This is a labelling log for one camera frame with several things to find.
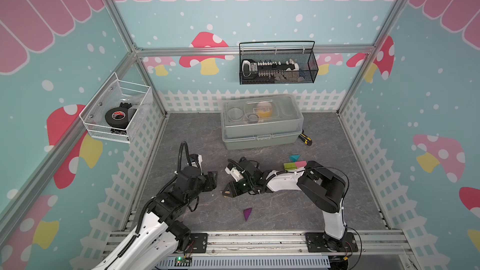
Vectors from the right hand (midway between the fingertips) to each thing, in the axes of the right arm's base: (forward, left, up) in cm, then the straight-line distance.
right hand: (225, 193), depth 86 cm
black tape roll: (+17, +39, +33) cm, 54 cm away
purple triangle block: (-8, -10, -1) cm, 13 cm away
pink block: (+17, -39, -4) cm, 43 cm away
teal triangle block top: (+18, -35, 0) cm, 40 cm away
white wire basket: (+32, +47, +34) cm, 66 cm away
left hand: (+2, +5, +13) cm, 14 cm away
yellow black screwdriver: (+31, -43, -1) cm, 53 cm away
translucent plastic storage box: (+32, -18, +14) cm, 39 cm away
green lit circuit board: (-26, +16, -4) cm, 30 cm away
